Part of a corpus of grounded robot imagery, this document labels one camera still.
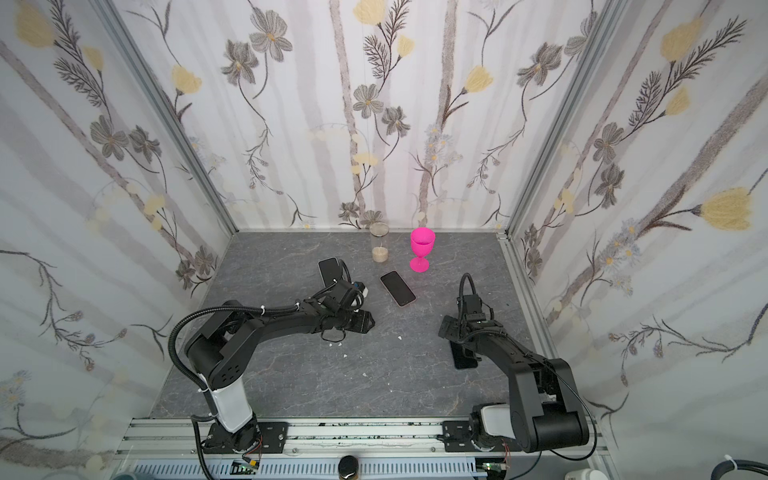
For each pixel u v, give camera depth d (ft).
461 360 2.87
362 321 2.72
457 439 2.40
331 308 2.43
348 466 2.05
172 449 2.44
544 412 1.39
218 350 1.64
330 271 3.68
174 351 1.57
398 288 3.29
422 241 3.18
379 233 3.32
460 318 2.36
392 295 3.31
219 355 1.57
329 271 3.68
